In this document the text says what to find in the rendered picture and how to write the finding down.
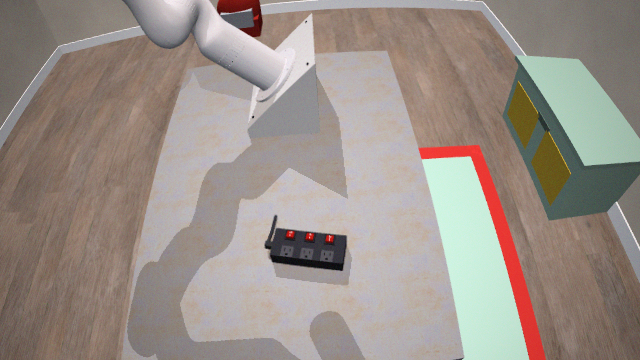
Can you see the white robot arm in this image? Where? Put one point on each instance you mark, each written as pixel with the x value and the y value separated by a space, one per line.
pixel 168 23

